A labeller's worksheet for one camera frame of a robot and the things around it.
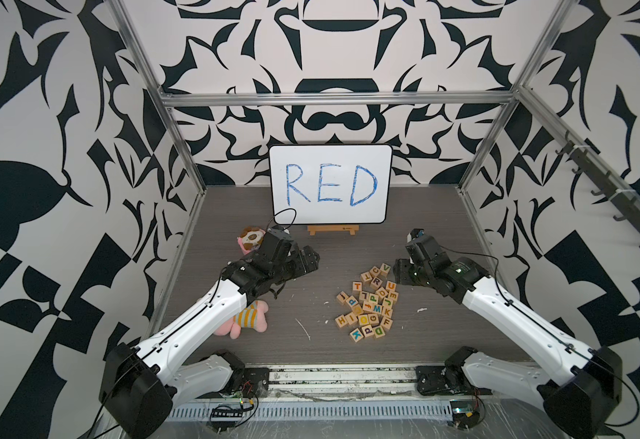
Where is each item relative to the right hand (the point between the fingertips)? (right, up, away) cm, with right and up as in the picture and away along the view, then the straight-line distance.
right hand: (400, 265), depth 80 cm
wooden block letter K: (-13, -20, -1) cm, 24 cm away
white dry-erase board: (-22, +25, +15) cm, 37 cm away
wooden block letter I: (-14, -16, +3) cm, 22 cm away
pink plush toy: (-42, -14, -1) cm, 45 cm away
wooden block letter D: (-6, -19, 0) cm, 20 cm away
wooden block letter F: (-4, -18, +2) cm, 18 cm away
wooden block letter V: (-1, -4, +13) cm, 14 cm away
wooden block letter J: (-16, -11, +7) cm, 21 cm away
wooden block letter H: (-17, -17, +2) cm, 24 cm away
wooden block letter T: (-8, -6, +11) cm, 15 cm away
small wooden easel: (-12, +9, +21) cm, 26 cm away
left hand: (-27, +3, -2) cm, 27 cm away
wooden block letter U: (-1, -8, +9) cm, 12 cm away
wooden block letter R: (-5, -8, +10) cm, 14 cm away
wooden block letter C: (-5, -4, +12) cm, 14 cm away
